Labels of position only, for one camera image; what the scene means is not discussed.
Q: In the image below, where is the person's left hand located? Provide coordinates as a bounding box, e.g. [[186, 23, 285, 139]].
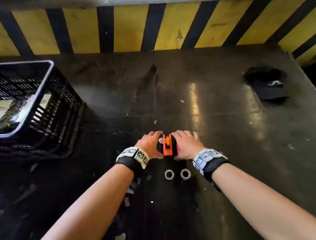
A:
[[134, 131, 164, 160]]

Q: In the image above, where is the person's right hand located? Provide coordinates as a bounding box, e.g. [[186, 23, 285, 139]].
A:
[[171, 130, 206, 162]]

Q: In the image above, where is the person's right forearm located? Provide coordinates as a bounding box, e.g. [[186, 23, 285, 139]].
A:
[[212, 162, 316, 240]]

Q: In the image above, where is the person's left forearm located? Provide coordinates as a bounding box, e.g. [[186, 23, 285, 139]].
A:
[[40, 163, 135, 240]]

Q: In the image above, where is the black plastic crate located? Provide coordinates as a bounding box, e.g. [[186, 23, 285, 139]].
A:
[[0, 60, 86, 159]]

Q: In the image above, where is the black baseball cap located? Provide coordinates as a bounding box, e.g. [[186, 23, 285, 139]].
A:
[[244, 66, 289, 101]]

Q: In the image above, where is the yellow black striped barrier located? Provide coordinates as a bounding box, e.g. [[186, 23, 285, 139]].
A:
[[0, 0, 316, 67]]

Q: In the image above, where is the marker wristband black strap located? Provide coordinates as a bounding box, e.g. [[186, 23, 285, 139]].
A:
[[115, 146, 150, 177], [192, 148, 230, 182]]

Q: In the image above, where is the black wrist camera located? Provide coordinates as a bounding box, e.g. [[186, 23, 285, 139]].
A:
[[125, 180, 139, 196], [209, 180, 223, 193]]

